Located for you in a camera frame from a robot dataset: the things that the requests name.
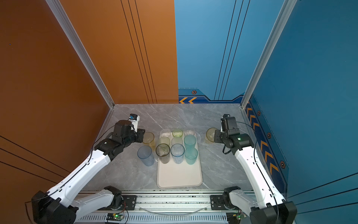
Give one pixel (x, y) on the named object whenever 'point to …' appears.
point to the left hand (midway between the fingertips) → (143, 128)
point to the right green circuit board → (234, 218)
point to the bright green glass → (177, 133)
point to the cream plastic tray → (172, 175)
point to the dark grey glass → (163, 150)
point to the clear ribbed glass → (189, 132)
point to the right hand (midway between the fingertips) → (218, 134)
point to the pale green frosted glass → (164, 140)
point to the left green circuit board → (114, 216)
